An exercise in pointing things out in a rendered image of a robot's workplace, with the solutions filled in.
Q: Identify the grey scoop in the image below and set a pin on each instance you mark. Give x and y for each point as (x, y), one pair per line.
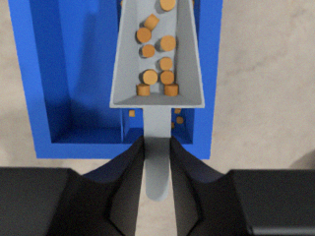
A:
(130, 67)

